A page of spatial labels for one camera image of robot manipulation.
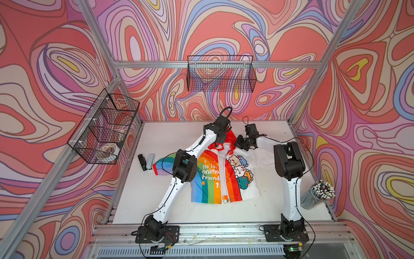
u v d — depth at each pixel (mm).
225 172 933
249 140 825
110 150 710
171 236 725
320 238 734
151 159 959
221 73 960
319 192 688
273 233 735
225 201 839
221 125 819
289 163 595
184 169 637
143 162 955
